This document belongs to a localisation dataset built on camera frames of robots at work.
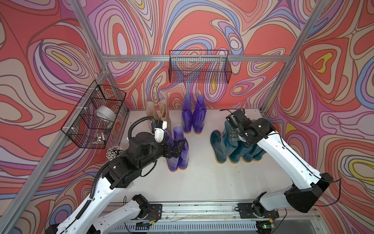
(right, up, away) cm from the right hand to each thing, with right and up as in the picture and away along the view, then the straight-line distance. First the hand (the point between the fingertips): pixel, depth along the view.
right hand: (241, 136), depth 73 cm
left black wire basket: (-81, +8, +6) cm, 82 cm away
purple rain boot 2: (-20, +12, +15) cm, 28 cm away
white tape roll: (-71, +13, +2) cm, 72 cm away
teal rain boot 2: (+9, -13, +12) cm, 20 cm away
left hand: (-31, 0, -13) cm, 33 cm away
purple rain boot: (-30, -13, +5) cm, 33 cm away
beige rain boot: (-52, +16, +19) cm, 57 cm away
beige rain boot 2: (-42, +16, +13) cm, 47 cm away
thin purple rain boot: (-28, +12, +13) cm, 33 cm away
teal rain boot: (+1, -6, +1) cm, 6 cm away
